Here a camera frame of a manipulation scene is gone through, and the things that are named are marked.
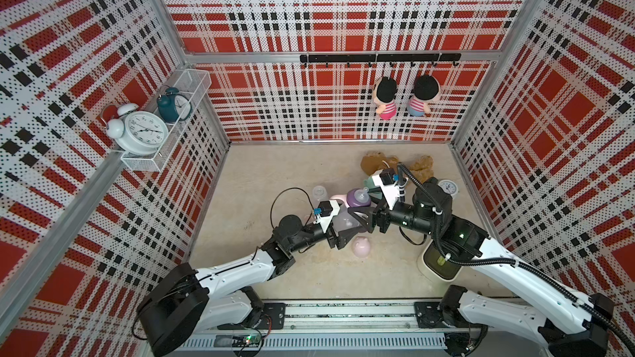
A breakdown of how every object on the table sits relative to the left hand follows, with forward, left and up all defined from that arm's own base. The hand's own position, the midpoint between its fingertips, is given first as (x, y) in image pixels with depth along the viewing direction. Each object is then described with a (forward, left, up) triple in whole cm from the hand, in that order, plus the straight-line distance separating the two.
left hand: (357, 214), depth 71 cm
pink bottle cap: (-2, -3, -19) cm, 19 cm away
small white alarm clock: (+22, -40, -19) cm, 50 cm away
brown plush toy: (+33, -10, -16) cm, 38 cm away
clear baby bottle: (-2, +4, 0) cm, 4 cm away
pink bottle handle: (0, +5, +10) cm, 11 cm away
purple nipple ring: (-2, +1, +12) cm, 12 cm away
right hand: (-1, 0, +8) cm, 9 cm away
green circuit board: (-29, +32, -21) cm, 48 cm away
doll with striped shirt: (+48, -29, +10) cm, 57 cm away
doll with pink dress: (+47, -13, +9) cm, 50 cm away
